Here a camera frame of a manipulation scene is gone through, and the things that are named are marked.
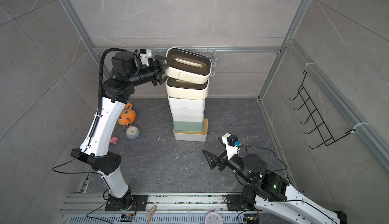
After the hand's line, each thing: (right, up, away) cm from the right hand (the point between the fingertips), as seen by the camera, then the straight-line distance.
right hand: (213, 145), depth 61 cm
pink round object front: (+1, -35, +7) cm, 36 cm away
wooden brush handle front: (-29, -34, +8) cm, 46 cm away
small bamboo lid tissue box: (-16, +10, +20) cm, 28 cm away
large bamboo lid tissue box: (-9, -2, +29) cm, 31 cm away
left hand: (-15, +33, -2) cm, 37 cm away
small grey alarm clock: (-49, 0, +34) cm, 59 cm away
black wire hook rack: (+46, +9, +2) cm, 46 cm away
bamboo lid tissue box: (-12, +14, +15) cm, 24 cm away
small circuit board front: (-41, -37, +9) cm, 55 cm away
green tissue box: (-12, +5, +27) cm, 30 cm away
